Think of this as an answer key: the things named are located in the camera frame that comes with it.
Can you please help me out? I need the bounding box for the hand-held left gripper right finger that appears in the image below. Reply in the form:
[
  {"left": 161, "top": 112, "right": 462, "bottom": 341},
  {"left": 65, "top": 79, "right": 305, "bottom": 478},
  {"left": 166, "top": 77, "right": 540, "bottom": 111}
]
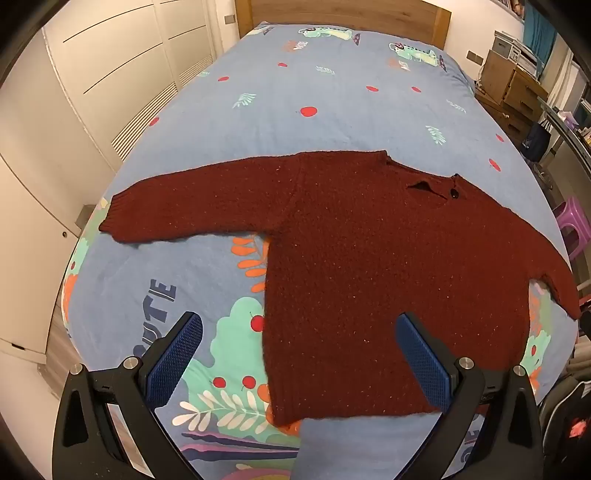
[{"left": 396, "top": 312, "right": 546, "bottom": 480}]

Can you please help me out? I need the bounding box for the white printer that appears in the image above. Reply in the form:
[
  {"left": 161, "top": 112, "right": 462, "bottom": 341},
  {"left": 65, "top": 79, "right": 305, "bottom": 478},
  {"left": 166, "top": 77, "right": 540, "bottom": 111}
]
[{"left": 510, "top": 41, "right": 544, "bottom": 77}]

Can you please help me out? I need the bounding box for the wooden drawer cabinet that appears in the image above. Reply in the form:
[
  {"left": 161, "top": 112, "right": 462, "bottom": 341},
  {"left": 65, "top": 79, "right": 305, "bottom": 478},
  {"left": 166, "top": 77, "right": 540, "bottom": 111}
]
[{"left": 475, "top": 46, "right": 550, "bottom": 145}]

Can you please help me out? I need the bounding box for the purple plastic stool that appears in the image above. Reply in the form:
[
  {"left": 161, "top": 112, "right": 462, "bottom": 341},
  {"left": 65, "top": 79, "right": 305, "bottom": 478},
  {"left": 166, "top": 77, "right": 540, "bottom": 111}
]
[{"left": 556, "top": 196, "right": 591, "bottom": 261}]

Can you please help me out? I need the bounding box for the dark blue bag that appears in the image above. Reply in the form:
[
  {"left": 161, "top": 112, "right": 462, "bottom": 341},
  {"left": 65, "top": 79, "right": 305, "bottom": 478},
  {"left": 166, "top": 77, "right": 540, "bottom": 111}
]
[{"left": 522, "top": 122, "right": 553, "bottom": 162}]

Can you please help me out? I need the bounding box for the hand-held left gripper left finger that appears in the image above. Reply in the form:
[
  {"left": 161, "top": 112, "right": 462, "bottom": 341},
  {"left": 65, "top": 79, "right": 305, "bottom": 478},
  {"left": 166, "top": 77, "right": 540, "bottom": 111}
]
[{"left": 52, "top": 311, "right": 204, "bottom": 480}]

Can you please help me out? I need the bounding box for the dark red knit sweater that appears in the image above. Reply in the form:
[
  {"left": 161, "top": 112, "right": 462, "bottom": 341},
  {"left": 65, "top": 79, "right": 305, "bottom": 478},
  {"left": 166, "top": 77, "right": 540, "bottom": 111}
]
[{"left": 98, "top": 148, "right": 583, "bottom": 428}]

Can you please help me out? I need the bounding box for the grey desk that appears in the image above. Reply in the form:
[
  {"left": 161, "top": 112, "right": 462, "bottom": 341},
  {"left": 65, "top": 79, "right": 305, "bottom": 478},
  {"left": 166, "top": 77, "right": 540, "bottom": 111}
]
[{"left": 540, "top": 99, "right": 591, "bottom": 162}]

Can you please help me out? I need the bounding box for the wooden headboard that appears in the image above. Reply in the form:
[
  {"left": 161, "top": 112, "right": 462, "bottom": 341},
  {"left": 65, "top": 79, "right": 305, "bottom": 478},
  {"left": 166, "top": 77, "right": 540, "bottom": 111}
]
[{"left": 235, "top": 0, "right": 452, "bottom": 51}]

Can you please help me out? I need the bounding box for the teal curtain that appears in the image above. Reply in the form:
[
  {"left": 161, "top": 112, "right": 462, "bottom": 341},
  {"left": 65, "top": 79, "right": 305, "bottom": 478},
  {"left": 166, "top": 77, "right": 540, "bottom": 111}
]
[{"left": 524, "top": 4, "right": 557, "bottom": 70}]

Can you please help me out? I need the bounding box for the white wardrobe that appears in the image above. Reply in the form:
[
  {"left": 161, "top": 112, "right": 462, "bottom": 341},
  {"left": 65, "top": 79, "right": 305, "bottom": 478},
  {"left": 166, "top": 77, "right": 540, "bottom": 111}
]
[{"left": 0, "top": 0, "right": 252, "bottom": 370}]

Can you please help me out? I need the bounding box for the blue printed bed sheet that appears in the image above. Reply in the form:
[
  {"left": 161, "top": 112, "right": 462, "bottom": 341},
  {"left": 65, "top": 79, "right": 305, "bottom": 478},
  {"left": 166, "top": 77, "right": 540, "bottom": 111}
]
[{"left": 58, "top": 21, "right": 580, "bottom": 480}]

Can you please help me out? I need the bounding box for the black backpack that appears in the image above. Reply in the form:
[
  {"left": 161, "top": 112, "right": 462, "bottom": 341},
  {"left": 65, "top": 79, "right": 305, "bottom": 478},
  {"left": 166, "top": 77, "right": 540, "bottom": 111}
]
[{"left": 538, "top": 374, "right": 591, "bottom": 480}]

